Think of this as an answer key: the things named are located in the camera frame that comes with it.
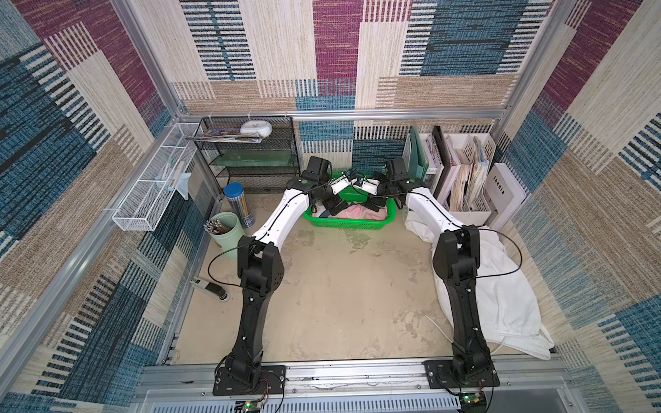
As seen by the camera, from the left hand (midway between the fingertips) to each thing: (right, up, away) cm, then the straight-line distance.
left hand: (337, 191), depth 95 cm
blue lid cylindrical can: (-37, -1, -1) cm, 37 cm away
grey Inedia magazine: (+60, -1, -1) cm, 60 cm away
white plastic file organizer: (+44, +6, -1) cm, 44 cm away
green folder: (+27, +9, -8) cm, 30 cm away
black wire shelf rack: (-33, +17, +13) cm, 40 cm away
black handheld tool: (-41, -33, -9) cm, 53 cm away
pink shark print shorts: (+7, -7, +8) cm, 13 cm away
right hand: (+11, +3, +6) cm, 13 cm away
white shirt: (+54, -42, -14) cm, 70 cm away
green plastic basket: (+3, -1, -12) cm, 12 cm away
